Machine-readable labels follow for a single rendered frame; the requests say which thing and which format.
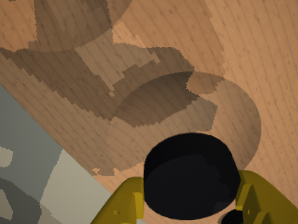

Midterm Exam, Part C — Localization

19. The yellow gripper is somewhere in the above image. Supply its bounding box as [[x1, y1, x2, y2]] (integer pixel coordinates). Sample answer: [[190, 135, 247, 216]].
[[90, 170, 298, 224]]

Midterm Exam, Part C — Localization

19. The tan wooden tray with round pockets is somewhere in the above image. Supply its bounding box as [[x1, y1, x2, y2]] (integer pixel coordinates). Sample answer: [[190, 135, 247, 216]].
[[0, 0, 298, 208]]

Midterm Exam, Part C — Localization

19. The black disc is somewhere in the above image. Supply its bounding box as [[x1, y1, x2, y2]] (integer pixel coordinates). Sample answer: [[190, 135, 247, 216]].
[[143, 132, 241, 220], [221, 209, 244, 224]]

